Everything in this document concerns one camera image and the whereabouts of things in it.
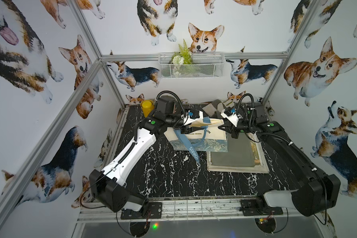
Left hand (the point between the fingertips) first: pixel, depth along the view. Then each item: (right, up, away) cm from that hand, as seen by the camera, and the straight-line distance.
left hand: (203, 118), depth 67 cm
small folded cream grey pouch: (+15, +8, +51) cm, 54 cm away
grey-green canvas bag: (+23, -21, +20) cm, 37 cm away
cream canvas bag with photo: (+37, -29, +19) cm, 51 cm away
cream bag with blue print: (+5, -11, +13) cm, 17 cm away
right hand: (+9, -3, +7) cm, 12 cm away
